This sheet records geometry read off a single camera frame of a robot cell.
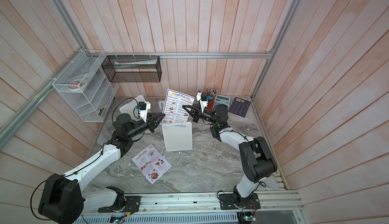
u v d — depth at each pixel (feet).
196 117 2.33
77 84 2.42
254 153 1.68
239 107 3.69
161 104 2.96
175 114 2.50
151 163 2.83
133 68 3.41
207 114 2.34
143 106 2.12
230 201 2.40
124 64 2.96
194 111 2.35
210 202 2.47
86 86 2.45
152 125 2.25
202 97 2.18
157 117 2.36
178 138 2.76
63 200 1.30
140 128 2.17
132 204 2.40
